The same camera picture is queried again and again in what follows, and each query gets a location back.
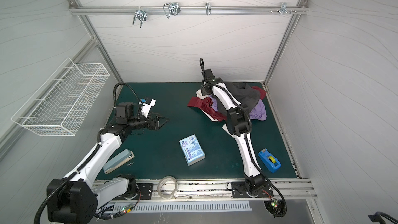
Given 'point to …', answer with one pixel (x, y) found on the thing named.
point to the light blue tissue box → (192, 150)
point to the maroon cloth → (205, 104)
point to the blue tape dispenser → (272, 163)
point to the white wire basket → (61, 104)
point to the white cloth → (199, 93)
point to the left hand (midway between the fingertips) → (166, 115)
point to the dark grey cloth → (243, 93)
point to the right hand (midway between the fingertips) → (211, 86)
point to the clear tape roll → (160, 182)
